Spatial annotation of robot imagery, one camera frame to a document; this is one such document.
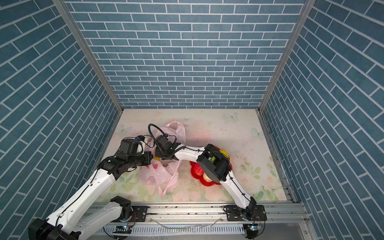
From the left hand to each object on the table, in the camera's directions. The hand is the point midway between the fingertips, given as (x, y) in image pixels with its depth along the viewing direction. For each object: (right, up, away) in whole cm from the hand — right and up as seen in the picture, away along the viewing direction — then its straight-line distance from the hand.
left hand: (154, 156), depth 80 cm
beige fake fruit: (+28, -12, +1) cm, 31 cm away
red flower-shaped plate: (+25, -13, +3) cm, 29 cm away
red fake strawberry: (+24, -8, +2) cm, 25 cm away
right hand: (-3, 0, +14) cm, 15 cm away
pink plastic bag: (+7, -6, -6) cm, 11 cm away
